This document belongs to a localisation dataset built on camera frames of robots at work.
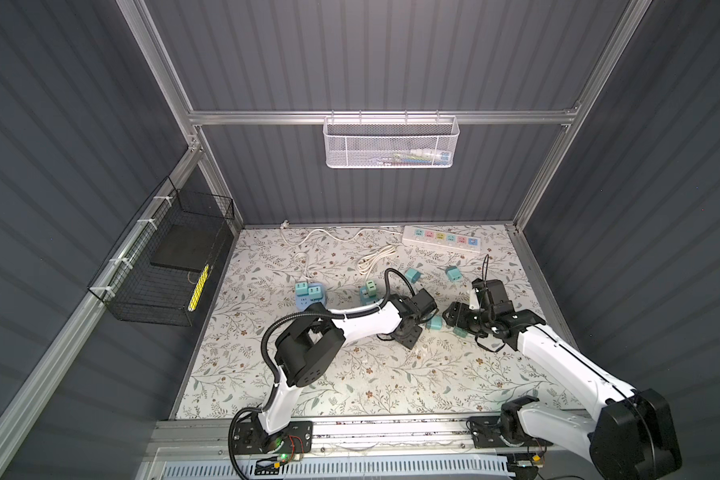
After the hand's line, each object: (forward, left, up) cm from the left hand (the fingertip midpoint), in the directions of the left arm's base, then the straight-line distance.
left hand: (407, 335), depth 90 cm
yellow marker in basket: (+3, +52, +26) cm, 58 cm away
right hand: (+1, -13, +8) cm, 16 cm away
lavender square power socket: (+13, +30, +5) cm, 33 cm away
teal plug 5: (+2, -9, +3) cm, 10 cm away
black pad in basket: (+14, +57, +28) cm, 65 cm away
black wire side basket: (+8, +62, +26) cm, 68 cm away
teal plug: (+21, -5, +2) cm, 22 cm away
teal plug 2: (+22, -20, +1) cm, 30 cm away
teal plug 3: (+15, +32, +6) cm, 36 cm away
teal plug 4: (+14, +28, +5) cm, 32 cm away
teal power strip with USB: (+13, +12, +2) cm, 18 cm away
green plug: (+14, +10, +6) cm, 18 cm away
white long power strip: (+37, -20, +3) cm, 43 cm away
